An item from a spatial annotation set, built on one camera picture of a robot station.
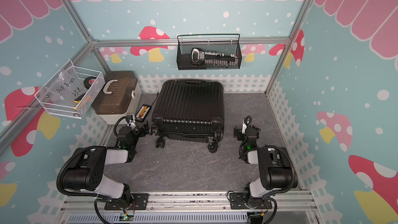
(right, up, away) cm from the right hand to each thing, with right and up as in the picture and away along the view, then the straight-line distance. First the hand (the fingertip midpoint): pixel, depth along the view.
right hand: (245, 125), depth 94 cm
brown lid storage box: (-82, +19, +9) cm, 85 cm away
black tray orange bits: (-68, +7, +14) cm, 70 cm away
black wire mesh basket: (-37, +38, -5) cm, 53 cm away
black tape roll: (-85, +24, -14) cm, 90 cm away
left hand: (-64, +1, -1) cm, 64 cm away
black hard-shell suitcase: (-34, +9, -11) cm, 37 cm away
